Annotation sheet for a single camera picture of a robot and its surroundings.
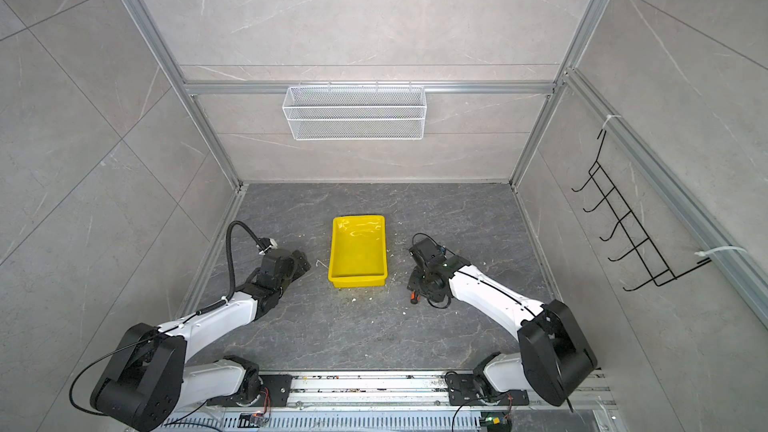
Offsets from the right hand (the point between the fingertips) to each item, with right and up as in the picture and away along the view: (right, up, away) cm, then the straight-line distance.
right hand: (415, 283), depth 87 cm
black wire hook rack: (+48, +14, -23) cm, 55 cm away
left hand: (-36, +9, +3) cm, 37 cm away
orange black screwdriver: (0, -4, +1) cm, 5 cm away
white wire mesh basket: (-19, +55, +14) cm, 60 cm away
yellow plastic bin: (-18, +7, +15) cm, 25 cm away
